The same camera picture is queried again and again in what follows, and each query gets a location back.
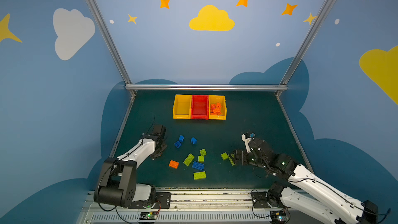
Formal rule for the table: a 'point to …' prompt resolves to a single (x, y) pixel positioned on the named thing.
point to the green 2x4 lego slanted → (188, 159)
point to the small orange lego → (213, 106)
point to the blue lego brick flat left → (178, 144)
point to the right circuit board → (278, 216)
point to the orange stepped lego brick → (217, 111)
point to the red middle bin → (199, 109)
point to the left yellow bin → (182, 107)
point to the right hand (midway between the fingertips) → (237, 152)
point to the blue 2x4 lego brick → (198, 165)
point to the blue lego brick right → (194, 140)
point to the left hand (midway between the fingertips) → (162, 149)
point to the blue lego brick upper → (181, 138)
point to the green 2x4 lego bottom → (199, 175)
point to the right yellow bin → (214, 99)
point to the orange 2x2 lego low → (173, 164)
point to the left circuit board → (148, 215)
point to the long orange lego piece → (218, 106)
